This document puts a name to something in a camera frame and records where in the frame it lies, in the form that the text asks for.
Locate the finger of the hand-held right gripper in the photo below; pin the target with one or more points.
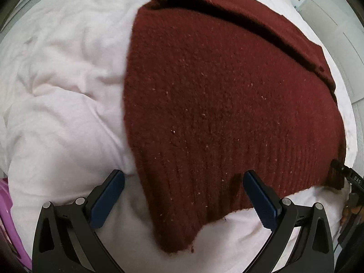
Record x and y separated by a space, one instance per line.
339 167

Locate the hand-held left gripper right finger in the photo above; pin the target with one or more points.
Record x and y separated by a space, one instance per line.
260 197

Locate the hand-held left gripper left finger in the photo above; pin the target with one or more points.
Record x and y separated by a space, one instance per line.
108 197

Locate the dark red knitted sweater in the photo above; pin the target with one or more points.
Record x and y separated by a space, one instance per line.
221 96

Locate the pink box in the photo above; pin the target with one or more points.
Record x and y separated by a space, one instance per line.
11 213

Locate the white bed duvet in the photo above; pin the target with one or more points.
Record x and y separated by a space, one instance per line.
68 91

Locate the white panelled wardrobe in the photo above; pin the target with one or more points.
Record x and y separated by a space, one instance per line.
335 22

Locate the white louvered cabinet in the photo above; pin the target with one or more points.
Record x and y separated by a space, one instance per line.
28 0

